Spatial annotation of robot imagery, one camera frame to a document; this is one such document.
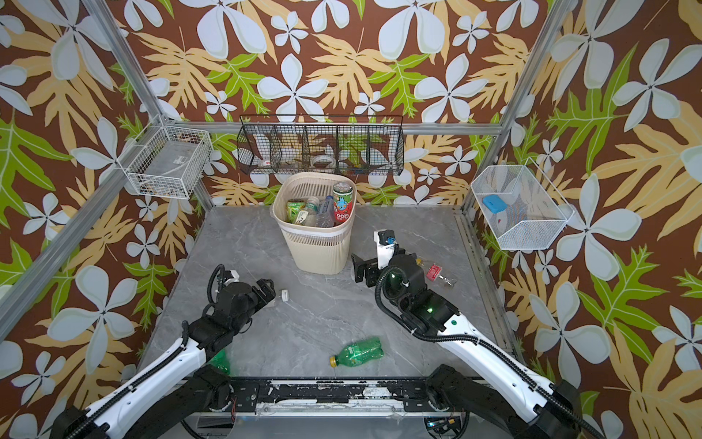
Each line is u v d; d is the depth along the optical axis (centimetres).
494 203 86
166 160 86
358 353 77
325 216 85
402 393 75
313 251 91
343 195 80
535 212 79
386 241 59
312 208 88
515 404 42
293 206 88
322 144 98
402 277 49
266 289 75
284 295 90
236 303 61
